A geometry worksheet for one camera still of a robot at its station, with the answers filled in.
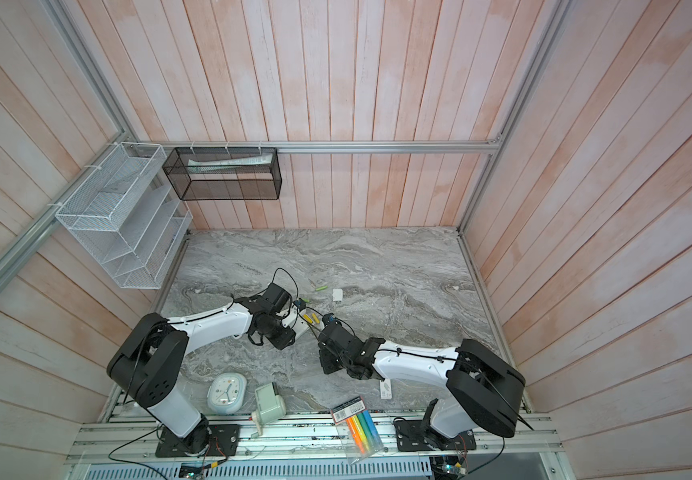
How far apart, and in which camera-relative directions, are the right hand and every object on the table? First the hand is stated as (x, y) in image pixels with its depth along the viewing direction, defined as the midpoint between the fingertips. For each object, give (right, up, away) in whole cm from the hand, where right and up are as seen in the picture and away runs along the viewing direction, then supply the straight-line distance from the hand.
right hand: (324, 355), depth 85 cm
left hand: (-12, +3, +6) cm, 14 cm away
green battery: (-2, +18, +18) cm, 25 cm away
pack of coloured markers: (+10, -16, -12) cm, 22 cm away
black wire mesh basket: (-36, +58, +19) cm, 71 cm away
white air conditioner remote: (-7, +8, +8) cm, 13 cm away
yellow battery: (-3, +9, +10) cm, 14 cm away
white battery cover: (+4, +16, +16) cm, 23 cm away
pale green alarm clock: (-26, -8, -7) cm, 28 cm away
